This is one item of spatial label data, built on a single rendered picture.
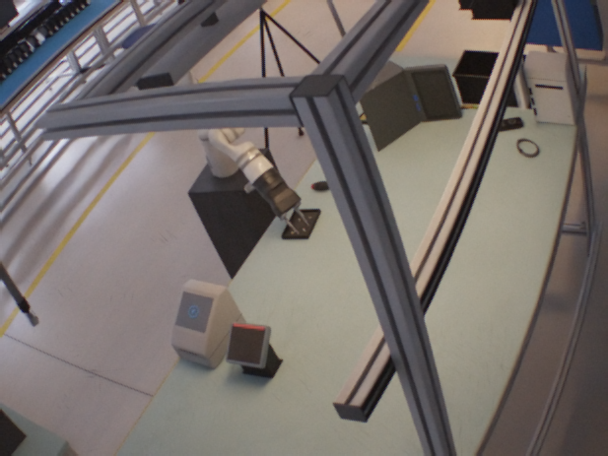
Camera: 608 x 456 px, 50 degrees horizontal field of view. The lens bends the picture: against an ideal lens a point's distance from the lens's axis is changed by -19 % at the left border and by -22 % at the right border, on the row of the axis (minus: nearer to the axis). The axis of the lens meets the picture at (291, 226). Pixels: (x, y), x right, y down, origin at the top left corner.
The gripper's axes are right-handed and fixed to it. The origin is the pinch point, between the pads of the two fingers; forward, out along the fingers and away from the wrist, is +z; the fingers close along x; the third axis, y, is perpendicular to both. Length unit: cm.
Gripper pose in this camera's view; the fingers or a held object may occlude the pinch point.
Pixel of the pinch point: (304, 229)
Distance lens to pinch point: 223.1
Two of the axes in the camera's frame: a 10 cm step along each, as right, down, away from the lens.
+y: 1.7, -2.8, -9.4
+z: 6.3, 7.7, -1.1
